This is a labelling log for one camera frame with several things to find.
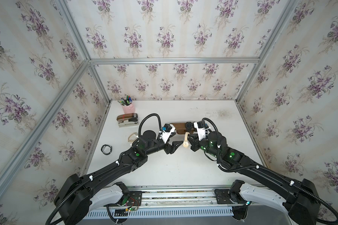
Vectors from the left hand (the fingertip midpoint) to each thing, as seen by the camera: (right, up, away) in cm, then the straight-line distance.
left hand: (180, 137), depth 72 cm
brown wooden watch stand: (+2, +3, +23) cm, 24 cm away
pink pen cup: (-36, +16, +32) cm, 51 cm away
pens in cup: (-38, +21, +31) cm, 54 cm away
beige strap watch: (+3, -2, -3) cm, 5 cm away
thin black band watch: (-49, -9, +18) cm, 53 cm away
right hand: (+5, +1, +1) cm, 5 cm away
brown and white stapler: (-36, +8, +27) cm, 46 cm away
